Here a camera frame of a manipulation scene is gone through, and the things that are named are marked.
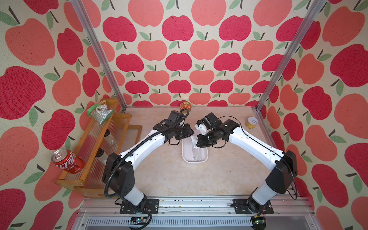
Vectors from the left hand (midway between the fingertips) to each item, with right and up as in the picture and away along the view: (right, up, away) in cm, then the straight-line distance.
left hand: (195, 135), depth 80 cm
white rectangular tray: (-2, -15, +15) cm, 22 cm away
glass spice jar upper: (-48, -2, -2) cm, 48 cm away
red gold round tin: (-5, +21, +39) cm, 44 cm away
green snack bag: (-50, +12, -7) cm, 52 cm away
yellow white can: (+44, +7, +24) cm, 51 cm away
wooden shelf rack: (-58, -3, +24) cm, 62 cm away
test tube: (+1, -13, +13) cm, 19 cm away
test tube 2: (+3, -14, +13) cm, 19 cm away
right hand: (+1, -7, -1) cm, 7 cm away
